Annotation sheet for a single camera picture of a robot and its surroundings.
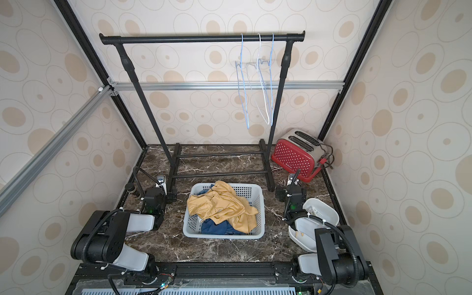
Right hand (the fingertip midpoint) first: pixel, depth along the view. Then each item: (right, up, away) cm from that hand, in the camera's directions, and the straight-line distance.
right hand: (298, 186), depth 90 cm
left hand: (-66, +1, +2) cm, 66 cm away
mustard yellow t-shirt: (-37, -6, -10) cm, 39 cm away
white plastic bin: (-8, -12, -31) cm, 34 cm away
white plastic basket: (-23, -4, +1) cm, 23 cm away
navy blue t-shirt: (-42, -15, -14) cm, 47 cm away
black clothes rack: (-39, +10, +20) cm, 45 cm away
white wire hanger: (-17, +45, +7) cm, 49 cm away
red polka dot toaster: (+1, +18, +4) cm, 19 cm away
